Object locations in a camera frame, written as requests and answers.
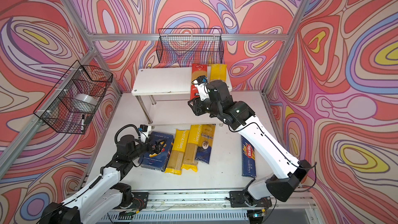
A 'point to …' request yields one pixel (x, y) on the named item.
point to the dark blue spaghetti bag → (205, 143)
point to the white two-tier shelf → (163, 94)
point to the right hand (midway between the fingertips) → (193, 105)
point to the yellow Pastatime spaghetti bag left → (176, 154)
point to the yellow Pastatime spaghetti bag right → (189, 158)
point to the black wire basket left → (56, 108)
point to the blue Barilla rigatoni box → (159, 163)
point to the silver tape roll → (84, 102)
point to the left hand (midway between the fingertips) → (161, 137)
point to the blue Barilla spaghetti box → (248, 158)
